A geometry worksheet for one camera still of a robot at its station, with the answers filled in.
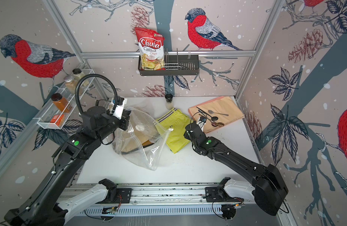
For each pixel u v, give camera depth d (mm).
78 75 798
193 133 593
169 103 1102
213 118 1063
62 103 674
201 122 698
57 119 656
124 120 560
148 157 742
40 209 364
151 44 778
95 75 438
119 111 537
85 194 549
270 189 394
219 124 1007
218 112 1102
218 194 659
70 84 743
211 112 1102
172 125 952
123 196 733
